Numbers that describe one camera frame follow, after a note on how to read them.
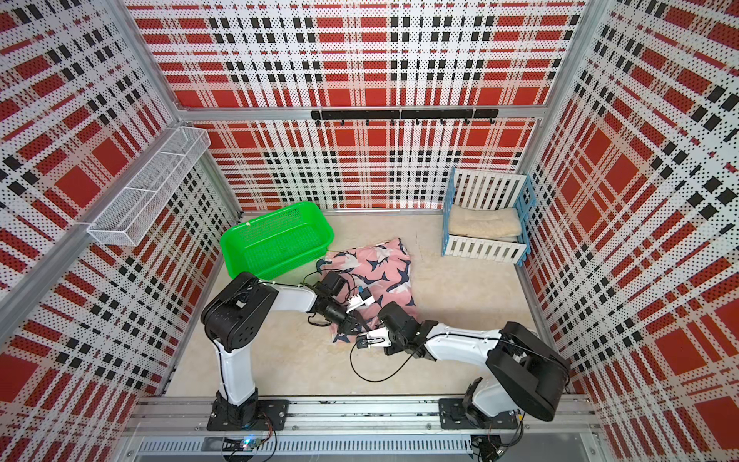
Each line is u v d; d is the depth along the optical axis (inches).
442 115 34.6
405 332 26.0
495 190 44.3
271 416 29.0
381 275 39.9
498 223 42.4
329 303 33.0
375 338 29.4
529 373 16.8
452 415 27.9
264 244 43.8
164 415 29.7
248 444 27.3
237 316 20.4
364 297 33.0
